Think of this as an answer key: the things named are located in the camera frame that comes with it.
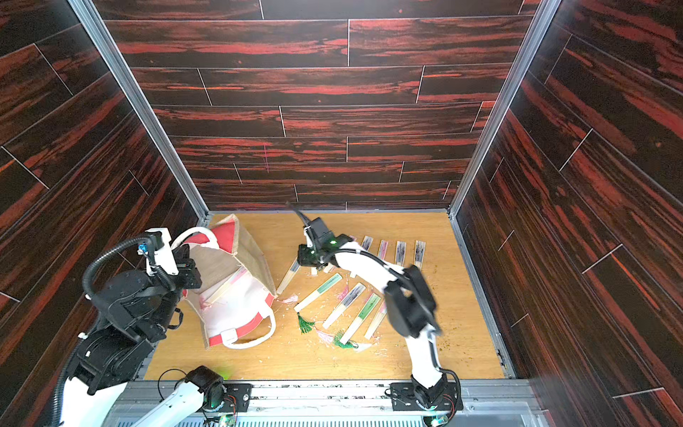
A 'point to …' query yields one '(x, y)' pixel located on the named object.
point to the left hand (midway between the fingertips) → (191, 245)
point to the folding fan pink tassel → (383, 246)
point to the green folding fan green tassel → (344, 341)
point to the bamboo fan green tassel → (304, 323)
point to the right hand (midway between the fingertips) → (305, 253)
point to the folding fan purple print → (401, 249)
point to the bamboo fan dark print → (355, 293)
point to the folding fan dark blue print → (420, 250)
